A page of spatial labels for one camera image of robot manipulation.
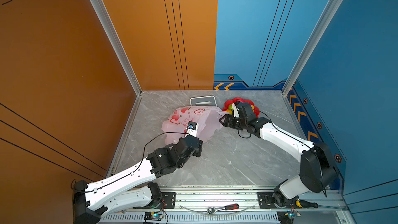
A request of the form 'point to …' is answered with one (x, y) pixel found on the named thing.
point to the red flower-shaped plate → (255, 109)
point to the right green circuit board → (287, 216)
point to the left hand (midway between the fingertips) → (200, 138)
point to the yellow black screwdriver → (306, 204)
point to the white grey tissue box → (210, 100)
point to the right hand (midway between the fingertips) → (222, 121)
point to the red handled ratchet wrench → (212, 210)
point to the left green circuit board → (153, 215)
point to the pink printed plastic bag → (208, 118)
